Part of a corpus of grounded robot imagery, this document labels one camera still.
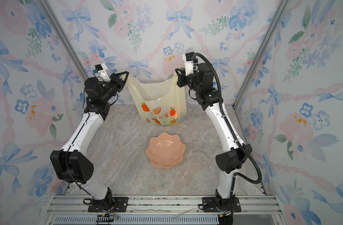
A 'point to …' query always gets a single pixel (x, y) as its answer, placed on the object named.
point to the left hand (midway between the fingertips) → (129, 70)
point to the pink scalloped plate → (165, 150)
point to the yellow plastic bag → (160, 104)
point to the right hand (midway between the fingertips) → (177, 67)
